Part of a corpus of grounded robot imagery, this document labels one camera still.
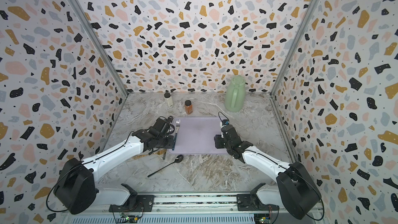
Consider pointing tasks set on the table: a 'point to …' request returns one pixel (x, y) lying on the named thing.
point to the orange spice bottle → (188, 107)
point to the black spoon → (178, 159)
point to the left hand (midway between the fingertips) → (173, 141)
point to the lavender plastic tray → (195, 136)
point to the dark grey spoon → (170, 118)
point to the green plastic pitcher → (235, 94)
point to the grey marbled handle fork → (164, 155)
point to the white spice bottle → (167, 96)
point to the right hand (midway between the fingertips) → (217, 137)
